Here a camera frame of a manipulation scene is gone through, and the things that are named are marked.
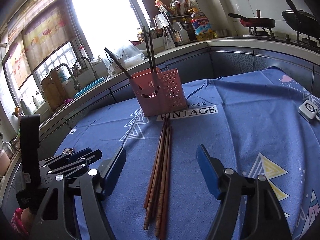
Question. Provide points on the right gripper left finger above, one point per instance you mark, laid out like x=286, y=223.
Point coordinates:
x=56, y=216

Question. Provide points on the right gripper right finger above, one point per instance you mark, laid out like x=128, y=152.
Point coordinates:
x=264, y=217

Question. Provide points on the chrome kitchen faucet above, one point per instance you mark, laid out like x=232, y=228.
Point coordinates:
x=63, y=77

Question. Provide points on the person's right hand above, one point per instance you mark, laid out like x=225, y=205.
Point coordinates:
x=22, y=221

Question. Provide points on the phone mounted on gripper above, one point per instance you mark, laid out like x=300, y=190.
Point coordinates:
x=29, y=141

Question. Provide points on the wooden cutting board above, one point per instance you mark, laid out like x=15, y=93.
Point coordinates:
x=53, y=90

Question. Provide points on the blue plastic basin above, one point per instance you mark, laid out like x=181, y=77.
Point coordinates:
x=89, y=87

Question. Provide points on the blue patterned tablecloth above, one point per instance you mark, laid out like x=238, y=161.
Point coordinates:
x=249, y=121

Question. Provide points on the white ceramic mug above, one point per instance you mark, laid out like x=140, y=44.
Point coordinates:
x=113, y=68

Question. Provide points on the pink plastic utensil holder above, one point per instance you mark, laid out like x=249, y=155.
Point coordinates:
x=158, y=92

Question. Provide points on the white square device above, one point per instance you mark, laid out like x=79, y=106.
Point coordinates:
x=309, y=111

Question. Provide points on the clear plastic bag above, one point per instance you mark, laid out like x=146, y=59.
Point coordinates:
x=126, y=53

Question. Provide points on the patterned roller blind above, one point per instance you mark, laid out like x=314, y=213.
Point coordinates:
x=38, y=29

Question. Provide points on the white plastic jug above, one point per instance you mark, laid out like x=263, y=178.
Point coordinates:
x=182, y=32

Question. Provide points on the yellow cooking oil bottle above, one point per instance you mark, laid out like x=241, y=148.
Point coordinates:
x=201, y=25

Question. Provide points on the red frying pan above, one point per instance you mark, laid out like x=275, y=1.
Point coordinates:
x=254, y=22

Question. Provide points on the black wok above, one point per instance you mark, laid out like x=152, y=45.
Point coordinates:
x=301, y=21

